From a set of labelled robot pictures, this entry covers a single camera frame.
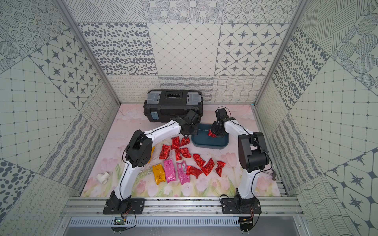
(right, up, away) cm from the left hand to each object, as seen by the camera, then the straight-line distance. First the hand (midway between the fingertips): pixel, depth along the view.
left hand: (196, 128), depth 97 cm
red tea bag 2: (-2, -23, -14) cm, 27 cm away
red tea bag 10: (-7, -14, -7) cm, 17 cm away
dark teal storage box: (+5, -8, +3) cm, 10 cm away
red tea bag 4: (+1, -18, -9) cm, 20 cm away
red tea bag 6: (-20, -14, -7) cm, 25 cm away
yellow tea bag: (-22, -25, -13) cm, 36 cm away
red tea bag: (+10, -4, +1) cm, 11 cm away
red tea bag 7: (-14, -9, -2) cm, 17 cm away
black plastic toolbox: (-23, +16, -1) cm, 28 cm away
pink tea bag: (-16, -24, -14) cm, 31 cm away
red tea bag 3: (+6, -23, -12) cm, 27 cm away
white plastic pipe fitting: (-53, -27, -16) cm, 61 cm away
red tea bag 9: (-12, -16, -7) cm, 21 cm away
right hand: (+12, -2, +1) cm, 13 cm away
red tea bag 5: (+14, -21, -11) cm, 27 cm away
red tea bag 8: (-8, -8, -2) cm, 11 cm away
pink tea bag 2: (-9, -22, -12) cm, 27 cm away
